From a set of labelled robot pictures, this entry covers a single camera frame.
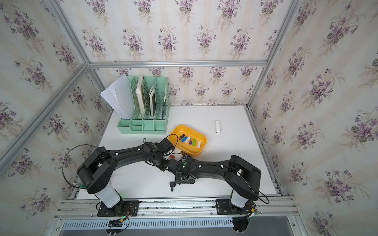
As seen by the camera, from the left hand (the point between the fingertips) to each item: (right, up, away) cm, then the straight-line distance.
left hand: (166, 168), depth 88 cm
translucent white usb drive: (+20, +14, +8) cm, 26 cm away
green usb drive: (+18, +15, +11) cm, 26 cm away
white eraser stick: (+34, +24, +16) cm, 45 cm away
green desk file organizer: (-15, +26, +14) cm, 34 cm away
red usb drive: (+3, +7, +2) cm, 8 cm away
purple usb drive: (+15, +15, +10) cm, 23 cm away
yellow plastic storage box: (+14, +14, +10) cm, 23 cm away
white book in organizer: (-19, +46, +7) cm, 50 cm away
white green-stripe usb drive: (+13, +16, +11) cm, 23 cm away
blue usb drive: (+10, +16, +12) cm, 23 cm away
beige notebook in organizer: (-12, +44, +12) cm, 47 cm away
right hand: (+10, -5, -6) cm, 13 cm away
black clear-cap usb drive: (+9, +18, +13) cm, 24 cm away
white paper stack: (-32, +46, +8) cm, 57 cm away
